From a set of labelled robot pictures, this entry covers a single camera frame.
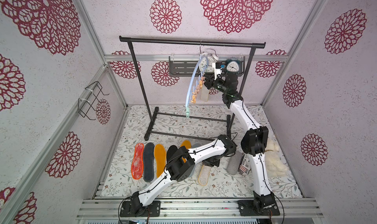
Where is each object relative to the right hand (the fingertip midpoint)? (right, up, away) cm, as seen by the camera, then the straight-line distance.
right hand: (199, 72), depth 82 cm
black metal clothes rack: (+12, -33, +25) cm, 43 cm away
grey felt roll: (+20, -53, +5) cm, 57 cm away
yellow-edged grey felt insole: (-7, -44, +15) cm, 47 cm away
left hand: (+4, -53, +5) cm, 53 cm away
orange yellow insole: (-25, -50, +15) cm, 58 cm away
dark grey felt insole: (-32, -47, +12) cm, 58 cm away
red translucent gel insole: (-37, -56, +6) cm, 67 cm away
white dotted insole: (-3, -57, +3) cm, 57 cm away
